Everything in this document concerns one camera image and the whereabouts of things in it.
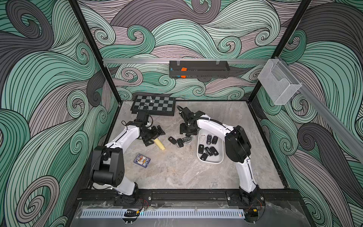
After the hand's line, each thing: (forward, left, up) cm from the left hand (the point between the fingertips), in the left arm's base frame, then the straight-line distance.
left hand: (160, 135), depth 87 cm
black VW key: (-4, -27, -9) cm, 28 cm away
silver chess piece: (+36, +12, -4) cm, 38 cm away
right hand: (+6, -17, -4) cm, 18 cm away
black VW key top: (-10, -28, -9) cm, 31 cm away
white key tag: (+3, -28, -8) cm, 29 cm away
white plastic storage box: (-3, -33, -9) cm, 35 cm away
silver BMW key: (+2, -17, -8) cm, 19 cm away
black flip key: (0, -13, -9) cm, 16 cm away
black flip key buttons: (-7, -31, -8) cm, 33 cm away
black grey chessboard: (+33, +9, -7) cm, 35 cm away
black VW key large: (+2, -7, -9) cm, 11 cm away
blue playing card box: (-13, +11, -8) cm, 19 cm away
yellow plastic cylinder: (-2, +1, -8) cm, 8 cm away
